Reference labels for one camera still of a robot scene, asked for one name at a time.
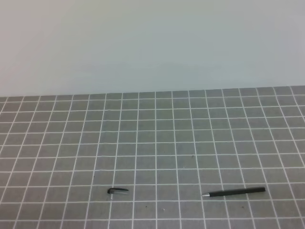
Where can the black pen cap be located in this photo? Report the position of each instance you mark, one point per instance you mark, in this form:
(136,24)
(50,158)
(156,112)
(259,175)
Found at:
(117,190)

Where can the black pen with silver tip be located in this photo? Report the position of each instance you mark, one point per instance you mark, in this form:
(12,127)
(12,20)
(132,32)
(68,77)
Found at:
(231,192)

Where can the grey grid tablecloth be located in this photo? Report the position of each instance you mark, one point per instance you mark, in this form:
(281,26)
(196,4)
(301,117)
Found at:
(60,153)

